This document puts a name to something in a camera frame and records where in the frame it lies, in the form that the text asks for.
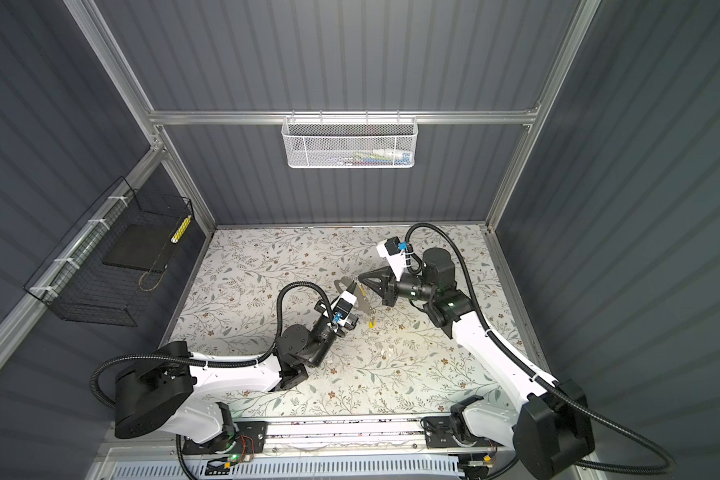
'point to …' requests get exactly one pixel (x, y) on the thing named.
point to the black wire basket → (110, 266)
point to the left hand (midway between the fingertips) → (351, 284)
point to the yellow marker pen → (181, 229)
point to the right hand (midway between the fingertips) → (365, 281)
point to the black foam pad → (142, 246)
